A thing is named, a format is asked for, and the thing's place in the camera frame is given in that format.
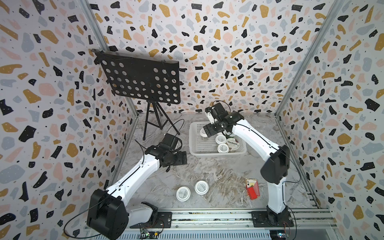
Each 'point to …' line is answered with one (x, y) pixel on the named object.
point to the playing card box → (252, 188)
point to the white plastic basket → (201, 146)
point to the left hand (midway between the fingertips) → (182, 159)
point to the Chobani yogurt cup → (232, 144)
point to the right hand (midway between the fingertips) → (210, 128)
